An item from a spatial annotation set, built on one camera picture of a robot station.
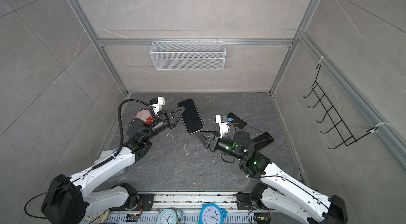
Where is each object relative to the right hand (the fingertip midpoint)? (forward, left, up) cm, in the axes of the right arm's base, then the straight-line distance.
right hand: (200, 135), depth 63 cm
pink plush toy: (+28, +36, -23) cm, 51 cm away
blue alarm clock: (-24, -5, -28) cm, 37 cm away
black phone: (+6, +4, +5) cm, 9 cm away
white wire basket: (+59, +9, 0) cm, 59 cm away
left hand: (+7, +5, +8) cm, 12 cm away
